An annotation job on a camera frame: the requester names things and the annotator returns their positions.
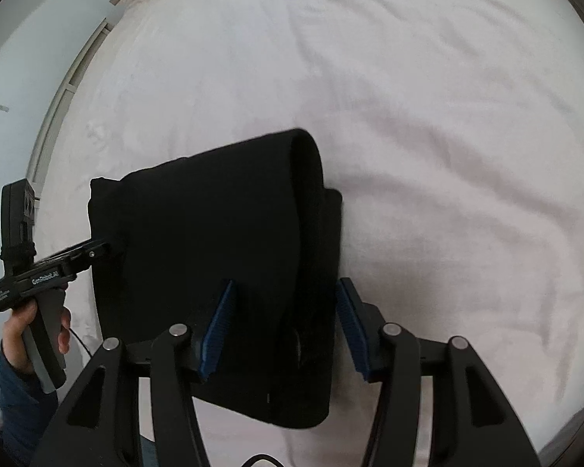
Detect black pants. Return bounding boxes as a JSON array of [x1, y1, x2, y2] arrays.
[[88, 128, 345, 430]]

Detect white bed sheet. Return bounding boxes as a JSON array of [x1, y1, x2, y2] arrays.
[[10, 0, 584, 467]]

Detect person's left hand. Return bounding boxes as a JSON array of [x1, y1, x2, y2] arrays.
[[0, 299, 73, 376]]

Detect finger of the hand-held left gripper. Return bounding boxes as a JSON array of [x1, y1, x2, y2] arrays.
[[39, 236, 127, 278]]

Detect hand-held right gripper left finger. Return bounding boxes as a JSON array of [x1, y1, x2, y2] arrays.
[[26, 279, 238, 467]]

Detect black cable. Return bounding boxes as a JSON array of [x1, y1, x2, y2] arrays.
[[67, 327, 98, 358], [240, 453, 286, 467]]

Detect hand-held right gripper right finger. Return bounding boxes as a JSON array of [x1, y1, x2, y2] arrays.
[[335, 277, 541, 467]]

